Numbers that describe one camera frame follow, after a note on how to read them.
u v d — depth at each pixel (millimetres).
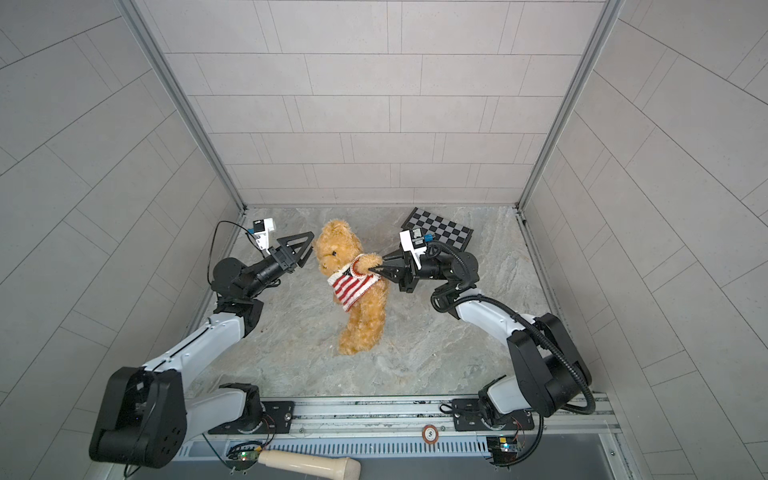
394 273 614
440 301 641
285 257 626
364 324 592
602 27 727
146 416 394
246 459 645
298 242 708
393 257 608
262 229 670
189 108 888
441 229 1081
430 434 693
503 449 680
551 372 422
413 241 550
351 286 619
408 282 589
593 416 718
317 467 624
